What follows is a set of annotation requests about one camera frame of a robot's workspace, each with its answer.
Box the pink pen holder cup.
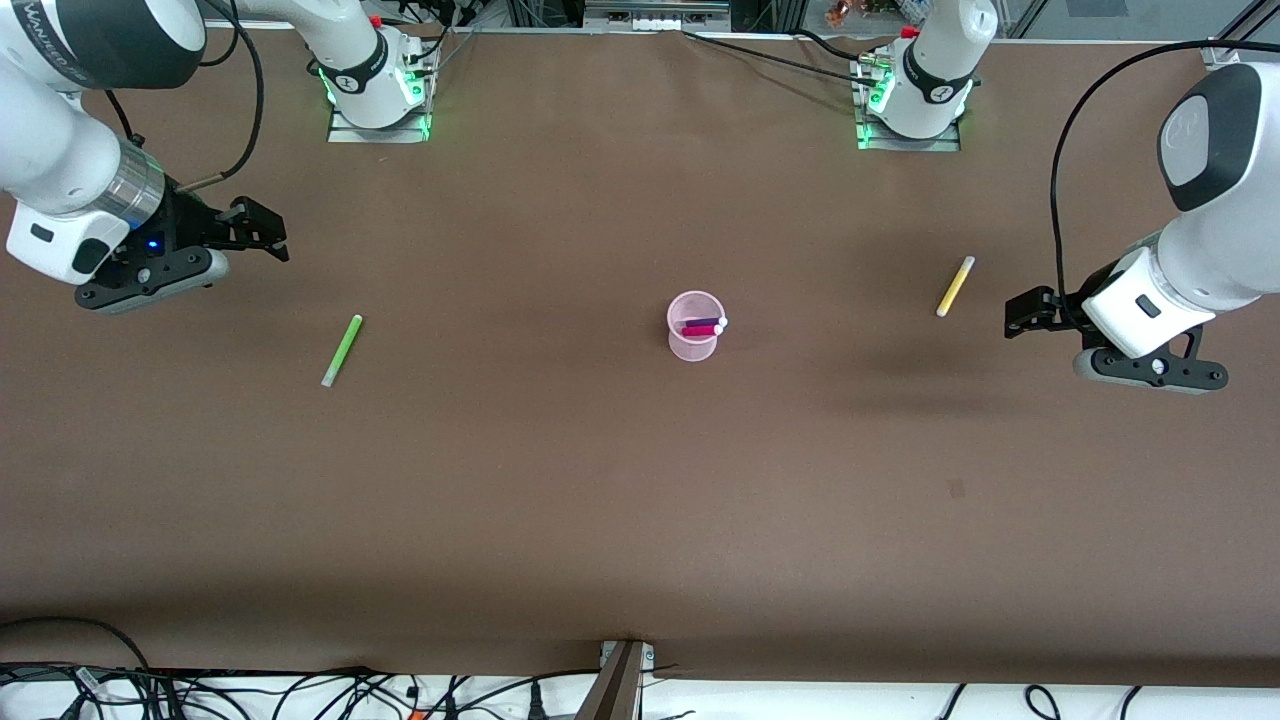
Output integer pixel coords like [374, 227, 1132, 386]
[667, 291, 727, 363]

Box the yellow marker pen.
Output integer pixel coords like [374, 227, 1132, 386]
[935, 256, 976, 319]

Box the green marker pen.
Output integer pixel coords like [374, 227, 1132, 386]
[321, 315, 364, 389]

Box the grey power strip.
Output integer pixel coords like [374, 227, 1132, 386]
[585, 0, 732, 32]

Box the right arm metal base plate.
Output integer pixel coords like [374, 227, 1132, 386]
[328, 108, 433, 144]

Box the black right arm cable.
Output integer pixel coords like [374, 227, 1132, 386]
[100, 0, 267, 194]

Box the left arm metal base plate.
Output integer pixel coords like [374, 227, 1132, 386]
[857, 118, 961, 153]

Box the long black table cable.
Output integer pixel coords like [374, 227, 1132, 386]
[682, 29, 883, 89]

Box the thick black arched cable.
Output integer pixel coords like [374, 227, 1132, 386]
[0, 616, 152, 673]

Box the black cable along table edge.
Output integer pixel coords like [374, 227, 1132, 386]
[0, 661, 373, 683]

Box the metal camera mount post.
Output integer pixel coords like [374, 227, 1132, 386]
[575, 640, 657, 720]

